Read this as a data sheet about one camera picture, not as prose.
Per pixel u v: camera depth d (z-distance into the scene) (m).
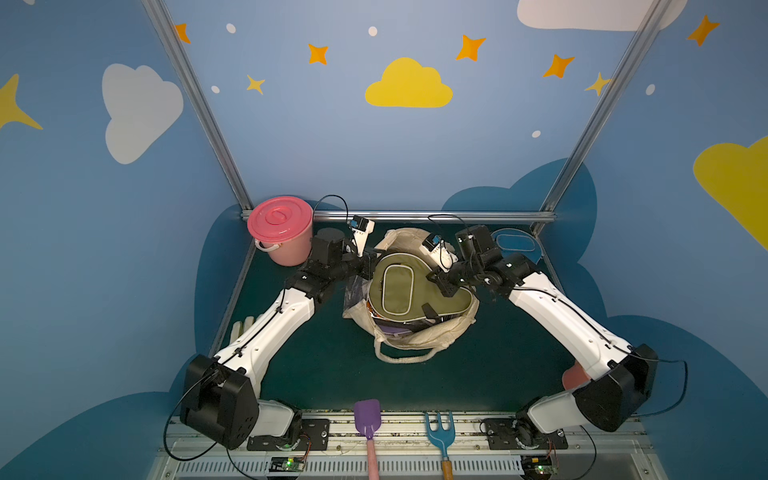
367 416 0.77
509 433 0.74
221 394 0.40
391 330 0.84
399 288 0.78
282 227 0.98
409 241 0.83
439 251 0.65
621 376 0.40
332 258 0.60
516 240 1.15
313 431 0.76
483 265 0.58
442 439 0.73
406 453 0.73
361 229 0.67
